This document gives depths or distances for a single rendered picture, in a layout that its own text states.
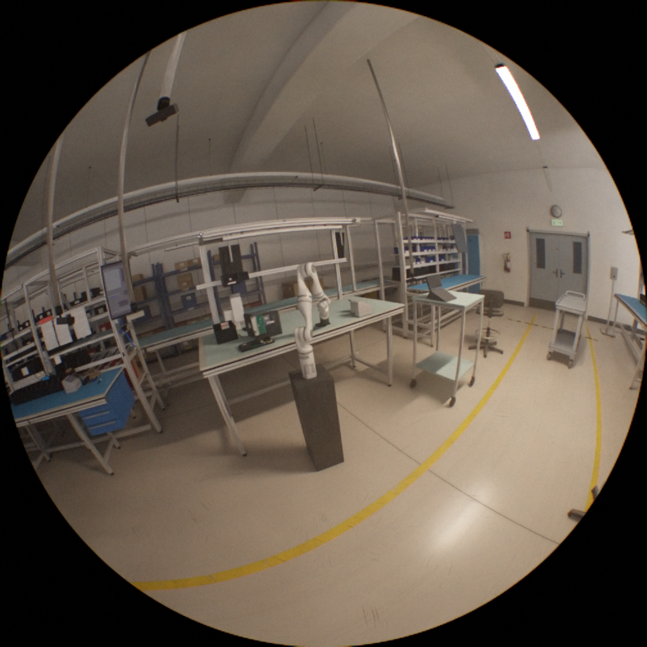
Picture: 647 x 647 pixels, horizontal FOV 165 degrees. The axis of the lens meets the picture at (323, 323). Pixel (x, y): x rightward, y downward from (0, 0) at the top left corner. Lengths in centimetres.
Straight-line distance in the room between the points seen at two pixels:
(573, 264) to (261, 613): 764
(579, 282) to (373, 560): 686
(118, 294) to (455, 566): 320
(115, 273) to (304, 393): 193
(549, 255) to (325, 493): 688
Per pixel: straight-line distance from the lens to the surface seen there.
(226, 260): 355
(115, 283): 233
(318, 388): 141
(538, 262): 703
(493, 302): 350
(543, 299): 713
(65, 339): 300
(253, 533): 180
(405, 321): 402
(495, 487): 199
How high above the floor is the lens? 158
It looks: 17 degrees down
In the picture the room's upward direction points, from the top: 8 degrees counter-clockwise
